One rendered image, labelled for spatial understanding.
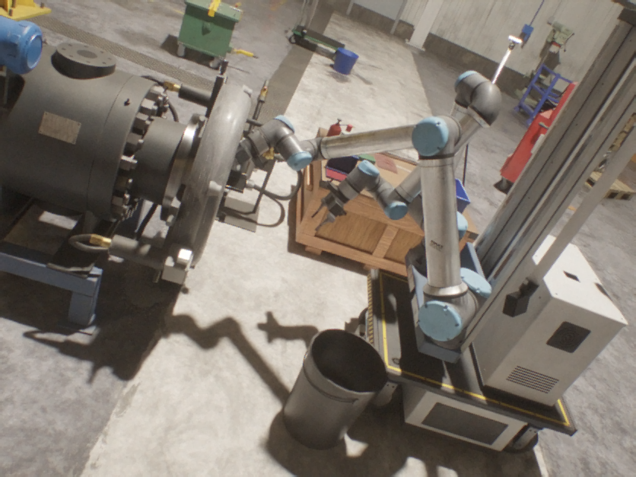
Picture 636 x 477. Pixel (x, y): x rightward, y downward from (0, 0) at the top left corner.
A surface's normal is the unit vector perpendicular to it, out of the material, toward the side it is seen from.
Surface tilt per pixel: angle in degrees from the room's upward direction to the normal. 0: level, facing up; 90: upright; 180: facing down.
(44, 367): 0
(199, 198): 73
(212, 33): 90
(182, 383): 0
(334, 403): 93
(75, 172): 89
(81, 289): 90
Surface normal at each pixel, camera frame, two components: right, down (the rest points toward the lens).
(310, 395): -0.73, 0.14
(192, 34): 0.07, 0.54
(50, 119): 0.18, 0.09
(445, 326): -0.54, 0.32
